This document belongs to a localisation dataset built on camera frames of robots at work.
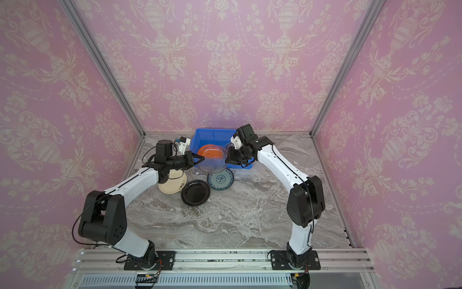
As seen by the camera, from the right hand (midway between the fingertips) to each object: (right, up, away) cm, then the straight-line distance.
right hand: (226, 160), depth 83 cm
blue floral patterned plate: (-3, -12, +15) cm, 19 cm away
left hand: (-10, 0, +2) cm, 10 cm away
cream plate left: (-21, -8, -5) cm, 23 cm away
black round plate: (-17, -17, +10) cm, 26 cm away
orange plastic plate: (-7, +4, +4) cm, 9 cm away
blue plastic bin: (-18, +13, +33) cm, 40 cm away
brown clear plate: (-6, -2, 0) cm, 6 cm away
